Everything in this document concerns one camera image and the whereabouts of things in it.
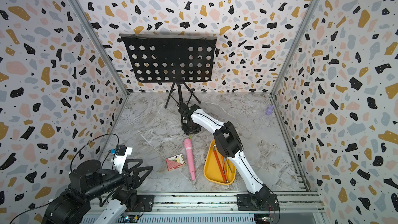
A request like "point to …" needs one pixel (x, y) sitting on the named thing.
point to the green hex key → (190, 137)
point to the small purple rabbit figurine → (270, 109)
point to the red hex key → (217, 160)
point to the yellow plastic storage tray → (212, 171)
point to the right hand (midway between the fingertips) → (189, 133)
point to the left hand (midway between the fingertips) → (148, 165)
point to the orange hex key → (225, 168)
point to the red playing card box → (174, 162)
